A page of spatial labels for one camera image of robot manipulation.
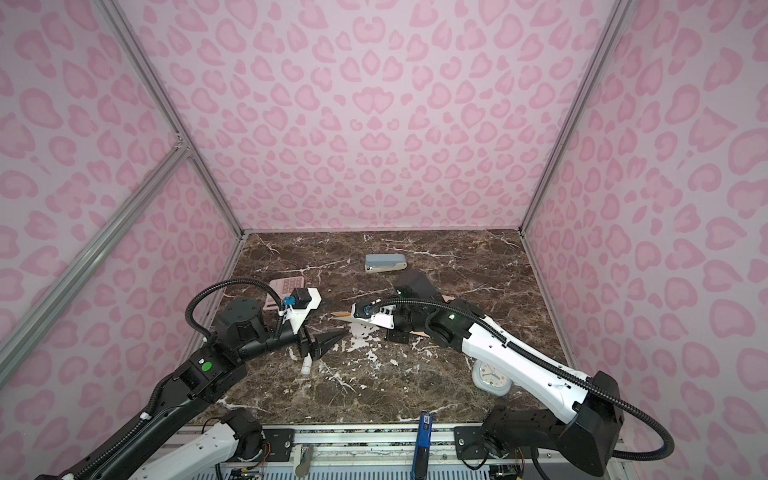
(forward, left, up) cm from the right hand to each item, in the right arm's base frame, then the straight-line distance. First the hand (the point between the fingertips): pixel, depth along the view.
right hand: (375, 314), depth 71 cm
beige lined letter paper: (-2, +6, +2) cm, 7 cm away
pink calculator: (+20, +34, -20) cm, 44 cm away
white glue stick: (-5, +21, -22) cm, 30 cm away
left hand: (-3, +7, +7) cm, 11 cm away
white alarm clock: (-8, -30, -21) cm, 38 cm away
